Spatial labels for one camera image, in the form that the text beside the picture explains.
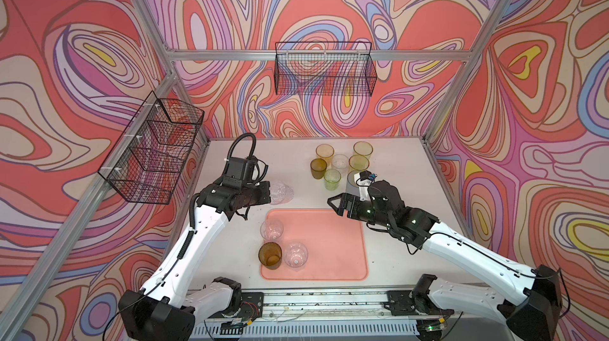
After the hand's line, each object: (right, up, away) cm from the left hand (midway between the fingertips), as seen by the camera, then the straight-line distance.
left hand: (272, 190), depth 76 cm
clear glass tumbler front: (+7, -24, +6) cm, 26 cm away
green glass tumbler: (+22, +2, +26) cm, 35 cm away
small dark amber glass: (+16, +7, +28) cm, 33 cm away
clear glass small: (+27, +9, +28) cm, 40 cm away
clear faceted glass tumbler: (-2, -17, +12) cm, 21 cm away
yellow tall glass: (+33, +9, +20) cm, 40 cm away
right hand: (+21, -6, -2) cm, 22 cm away
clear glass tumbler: (+2, -1, +4) cm, 5 cm away
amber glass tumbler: (+20, +14, +32) cm, 40 cm away
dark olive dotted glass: (-1, -23, +4) cm, 23 cm away
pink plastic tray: (+14, -21, +9) cm, 27 cm away
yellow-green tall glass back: (+36, +15, +23) cm, 45 cm away
